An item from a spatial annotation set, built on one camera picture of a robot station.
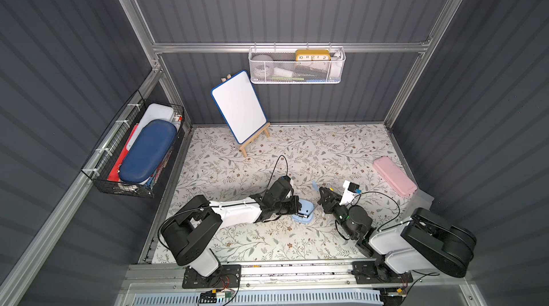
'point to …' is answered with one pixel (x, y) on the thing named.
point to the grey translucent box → (419, 199)
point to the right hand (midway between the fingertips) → (325, 188)
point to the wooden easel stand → (242, 147)
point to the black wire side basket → (102, 168)
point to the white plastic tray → (152, 113)
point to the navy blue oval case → (151, 145)
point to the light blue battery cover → (314, 186)
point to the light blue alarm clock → (304, 214)
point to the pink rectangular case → (393, 176)
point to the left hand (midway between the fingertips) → (304, 209)
